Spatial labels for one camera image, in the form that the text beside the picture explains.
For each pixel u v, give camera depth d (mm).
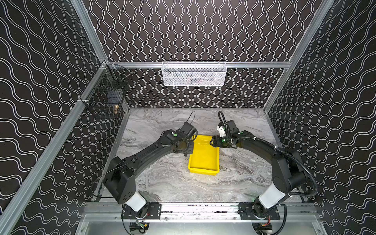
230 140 675
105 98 954
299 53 860
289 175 463
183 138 616
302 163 848
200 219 734
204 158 932
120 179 422
